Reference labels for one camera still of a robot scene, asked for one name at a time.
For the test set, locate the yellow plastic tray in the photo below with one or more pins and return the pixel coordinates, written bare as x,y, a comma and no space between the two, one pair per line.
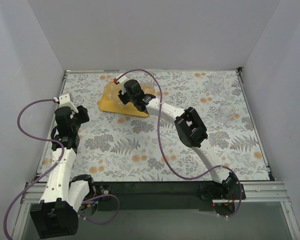
106,104

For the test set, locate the aluminium table frame rail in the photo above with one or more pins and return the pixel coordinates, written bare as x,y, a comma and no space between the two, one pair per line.
174,195

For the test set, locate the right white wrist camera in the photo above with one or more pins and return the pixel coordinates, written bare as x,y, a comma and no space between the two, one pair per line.
121,78

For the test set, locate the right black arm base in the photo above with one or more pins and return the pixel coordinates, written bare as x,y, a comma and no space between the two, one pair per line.
215,191

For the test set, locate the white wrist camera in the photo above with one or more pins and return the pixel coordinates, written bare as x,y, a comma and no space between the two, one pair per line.
121,78
66,100

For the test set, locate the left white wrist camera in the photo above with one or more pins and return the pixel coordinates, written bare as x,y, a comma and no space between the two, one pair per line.
66,100

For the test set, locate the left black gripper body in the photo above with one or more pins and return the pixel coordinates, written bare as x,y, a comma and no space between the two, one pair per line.
81,114

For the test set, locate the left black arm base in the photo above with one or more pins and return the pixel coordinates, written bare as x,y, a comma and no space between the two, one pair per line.
90,204

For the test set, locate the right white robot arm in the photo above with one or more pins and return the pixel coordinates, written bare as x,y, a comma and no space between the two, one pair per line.
191,131

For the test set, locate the floral patterned table mat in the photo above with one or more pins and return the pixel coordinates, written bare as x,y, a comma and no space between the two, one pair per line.
117,147

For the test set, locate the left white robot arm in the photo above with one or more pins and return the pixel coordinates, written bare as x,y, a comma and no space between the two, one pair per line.
56,214

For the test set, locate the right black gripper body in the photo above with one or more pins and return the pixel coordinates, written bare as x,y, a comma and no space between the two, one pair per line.
125,97

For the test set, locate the clear glass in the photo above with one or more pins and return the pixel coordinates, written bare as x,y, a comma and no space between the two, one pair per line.
215,82
225,113
148,85
110,86
115,98

